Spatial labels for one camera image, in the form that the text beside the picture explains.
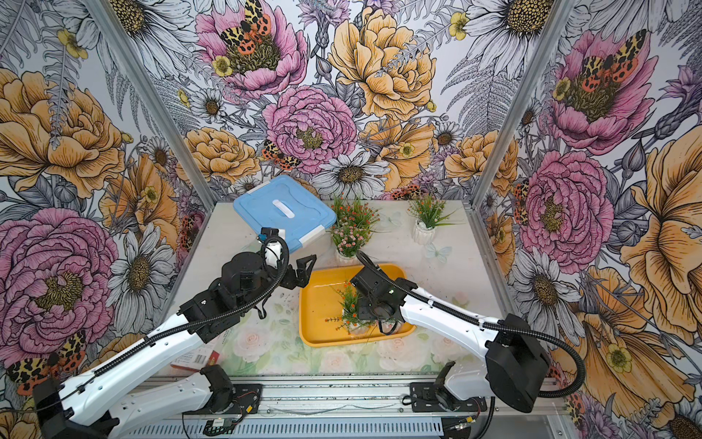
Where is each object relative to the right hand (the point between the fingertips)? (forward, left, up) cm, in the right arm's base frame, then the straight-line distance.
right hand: (368, 315), depth 81 cm
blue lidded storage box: (+37, +27, +11) cm, 47 cm away
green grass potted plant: (+38, -24, +4) cm, 45 cm away
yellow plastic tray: (+8, +15, -6) cm, 18 cm away
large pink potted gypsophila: (+23, +6, +7) cm, 25 cm away
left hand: (+8, +18, +18) cm, 26 cm away
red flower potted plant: (+34, +4, +8) cm, 35 cm away
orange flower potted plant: (-4, +4, +5) cm, 8 cm away
